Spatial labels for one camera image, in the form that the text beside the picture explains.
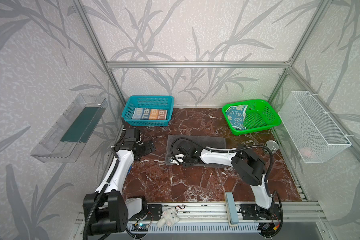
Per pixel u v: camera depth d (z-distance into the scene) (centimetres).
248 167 51
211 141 98
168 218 69
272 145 92
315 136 62
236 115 112
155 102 119
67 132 66
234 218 71
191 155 71
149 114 115
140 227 71
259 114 116
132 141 64
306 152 72
